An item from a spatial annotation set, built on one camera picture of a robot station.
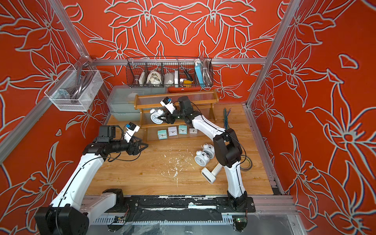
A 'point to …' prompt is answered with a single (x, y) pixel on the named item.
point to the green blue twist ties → (225, 118)
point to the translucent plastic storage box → (121, 100)
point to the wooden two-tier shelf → (201, 103)
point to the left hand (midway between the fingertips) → (143, 141)
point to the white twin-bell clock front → (155, 114)
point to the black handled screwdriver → (189, 77)
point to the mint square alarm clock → (162, 134)
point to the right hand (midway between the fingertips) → (158, 114)
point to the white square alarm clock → (172, 131)
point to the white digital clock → (208, 175)
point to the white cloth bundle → (154, 78)
